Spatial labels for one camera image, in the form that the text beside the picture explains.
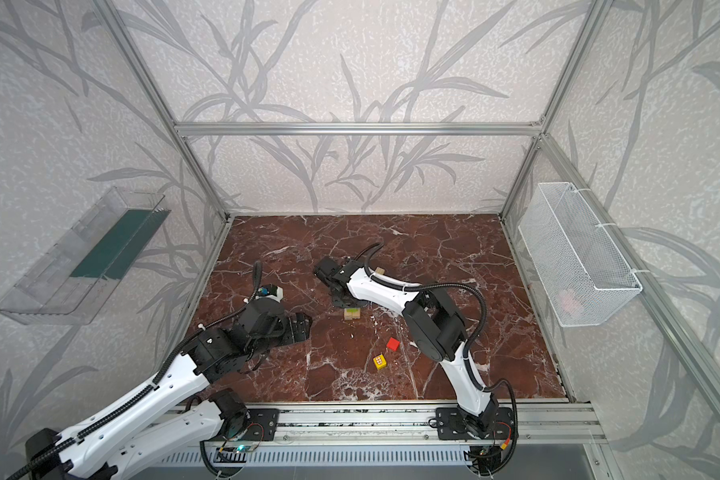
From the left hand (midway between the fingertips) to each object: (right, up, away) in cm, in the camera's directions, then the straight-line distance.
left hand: (305, 316), depth 77 cm
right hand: (+10, +4, +17) cm, 19 cm away
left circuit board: (-15, -30, -6) cm, 34 cm away
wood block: (+11, -3, +14) cm, 18 cm away
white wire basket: (+62, +12, -15) cm, 65 cm away
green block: (+11, -2, +15) cm, 19 cm away
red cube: (+24, -11, +10) cm, 28 cm away
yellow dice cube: (+20, -14, +5) cm, 25 cm away
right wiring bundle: (+46, -35, -4) cm, 58 cm away
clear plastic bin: (-47, +10, -13) cm, 50 cm away
